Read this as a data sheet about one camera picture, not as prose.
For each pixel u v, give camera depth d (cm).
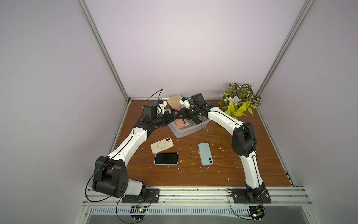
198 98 74
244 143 56
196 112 78
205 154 88
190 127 87
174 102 118
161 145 92
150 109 63
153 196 73
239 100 83
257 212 70
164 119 73
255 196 63
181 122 83
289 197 74
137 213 72
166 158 90
